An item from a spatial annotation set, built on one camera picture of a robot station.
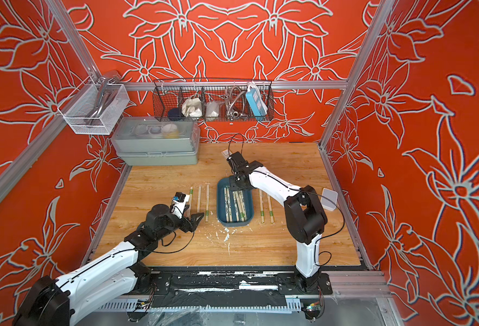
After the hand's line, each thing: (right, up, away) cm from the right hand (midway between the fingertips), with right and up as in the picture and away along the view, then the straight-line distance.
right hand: (233, 184), depth 90 cm
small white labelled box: (-4, +15, +23) cm, 28 cm away
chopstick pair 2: (+18, -13, +2) cm, 22 cm away
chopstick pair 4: (-12, -11, +3) cm, 17 cm away
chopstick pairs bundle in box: (+3, -9, +4) cm, 11 cm away
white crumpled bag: (-19, +36, +2) cm, 41 cm away
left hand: (-15, -9, -9) cm, 20 cm away
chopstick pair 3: (-17, -8, +5) cm, 19 cm away
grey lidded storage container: (-37, +21, +5) cm, 43 cm away
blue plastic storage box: (-5, 0, +8) cm, 9 cm away
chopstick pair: (+14, -10, +4) cm, 17 cm away
